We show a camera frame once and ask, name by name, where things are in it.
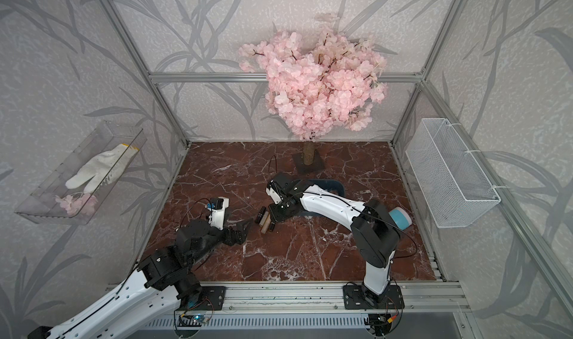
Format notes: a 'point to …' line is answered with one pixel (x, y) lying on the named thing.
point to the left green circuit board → (192, 320)
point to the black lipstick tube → (260, 215)
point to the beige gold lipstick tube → (263, 218)
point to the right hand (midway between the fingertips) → (273, 215)
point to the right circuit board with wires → (380, 324)
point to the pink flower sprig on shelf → (79, 202)
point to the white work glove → (104, 168)
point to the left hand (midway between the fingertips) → (243, 218)
